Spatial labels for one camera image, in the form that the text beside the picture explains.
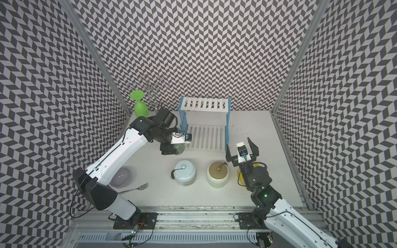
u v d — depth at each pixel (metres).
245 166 0.60
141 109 0.89
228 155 0.64
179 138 0.63
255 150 0.63
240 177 0.83
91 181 0.41
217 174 0.79
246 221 0.74
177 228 0.72
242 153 0.55
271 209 0.51
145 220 0.72
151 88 1.05
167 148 0.65
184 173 0.77
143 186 0.82
